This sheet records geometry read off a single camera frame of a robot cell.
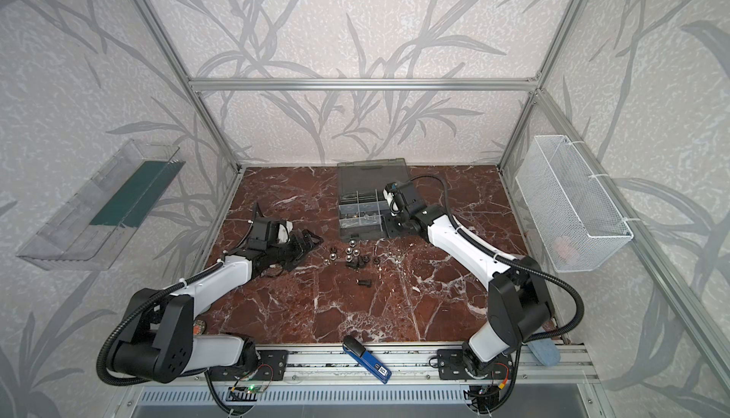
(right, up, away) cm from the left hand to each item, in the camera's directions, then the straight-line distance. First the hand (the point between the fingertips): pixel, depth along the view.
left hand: (320, 239), depth 88 cm
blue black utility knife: (+15, -28, -16) cm, 36 cm away
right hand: (+22, +8, -1) cm, 24 cm away
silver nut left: (+3, -7, +6) cm, 9 cm away
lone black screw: (+14, -14, 0) cm, 20 cm away
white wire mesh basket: (+63, +8, -27) cm, 69 cm away
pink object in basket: (+67, 0, -15) cm, 69 cm away
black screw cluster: (+12, -8, +3) cm, 15 cm away
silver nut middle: (+9, -7, +5) cm, 12 cm away
